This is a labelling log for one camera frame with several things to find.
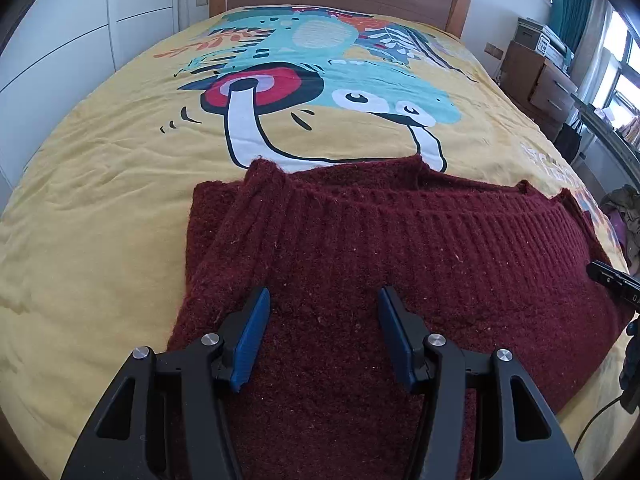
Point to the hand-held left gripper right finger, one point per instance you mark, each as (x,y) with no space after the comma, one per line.
(400,345)

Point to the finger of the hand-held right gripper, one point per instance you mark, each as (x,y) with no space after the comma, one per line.
(612,280)

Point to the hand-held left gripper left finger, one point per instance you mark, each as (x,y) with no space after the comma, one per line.
(250,340)

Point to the dark red knit sweater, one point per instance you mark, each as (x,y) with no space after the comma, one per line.
(350,260)

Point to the olive jacket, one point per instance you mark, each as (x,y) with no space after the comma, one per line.
(622,200)

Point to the long desk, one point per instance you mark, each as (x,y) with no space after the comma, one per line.
(615,140)

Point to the black bag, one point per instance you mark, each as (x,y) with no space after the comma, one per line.
(567,142)

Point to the window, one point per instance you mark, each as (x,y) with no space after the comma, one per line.
(627,65)

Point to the yellow printed bedspread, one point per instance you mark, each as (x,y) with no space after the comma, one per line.
(100,185)

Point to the wooden dresser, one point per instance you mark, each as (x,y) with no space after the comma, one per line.
(530,75)

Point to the white printer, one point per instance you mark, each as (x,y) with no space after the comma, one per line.
(542,42)

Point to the teal curtain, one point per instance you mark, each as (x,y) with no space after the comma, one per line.
(570,0)

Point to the white wardrobe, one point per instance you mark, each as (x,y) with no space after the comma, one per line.
(75,20)

